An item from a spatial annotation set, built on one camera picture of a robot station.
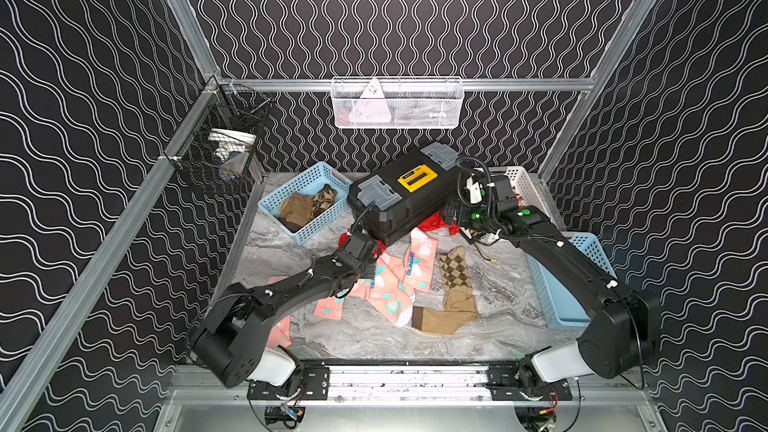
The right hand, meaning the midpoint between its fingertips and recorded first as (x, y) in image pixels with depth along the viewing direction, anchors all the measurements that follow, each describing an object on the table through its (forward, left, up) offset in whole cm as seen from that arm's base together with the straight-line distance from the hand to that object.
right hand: (453, 212), depth 84 cm
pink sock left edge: (-28, +47, -19) cm, 58 cm away
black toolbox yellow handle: (+8, +13, -2) cm, 16 cm away
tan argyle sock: (+17, +42, -13) cm, 47 cm away
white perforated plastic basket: (+24, -32, -17) cm, 44 cm away
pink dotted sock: (-16, +19, -17) cm, 30 cm away
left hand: (-8, +25, -12) cm, 29 cm away
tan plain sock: (-17, -3, -20) cm, 27 cm away
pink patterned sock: (-1, +7, -19) cm, 20 cm away
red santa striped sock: (-2, +21, -15) cm, 26 cm away
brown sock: (+9, +50, -11) cm, 52 cm away
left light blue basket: (+27, +50, -17) cm, 59 cm away
